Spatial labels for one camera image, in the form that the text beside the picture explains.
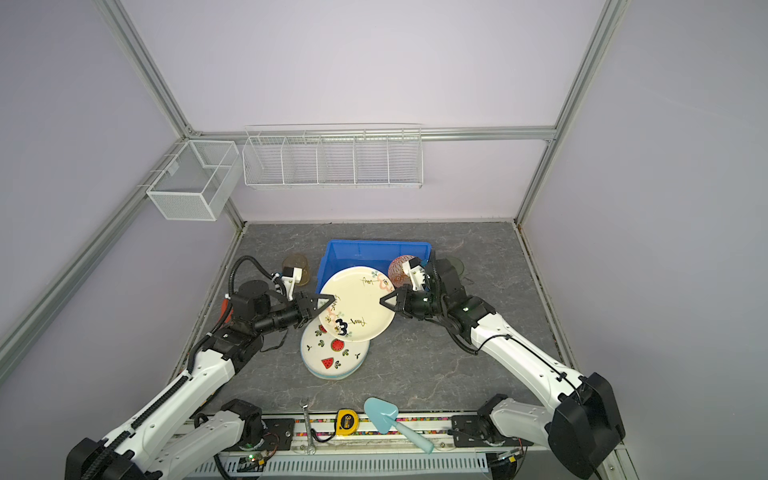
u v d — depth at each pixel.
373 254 1.06
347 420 0.74
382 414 0.77
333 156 1.00
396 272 0.96
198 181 0.99
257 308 0.60
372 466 1.58
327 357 0.85
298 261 0.99
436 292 0.59
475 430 0.74
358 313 0.72
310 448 0.72
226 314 0.60
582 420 0.39
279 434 0.74
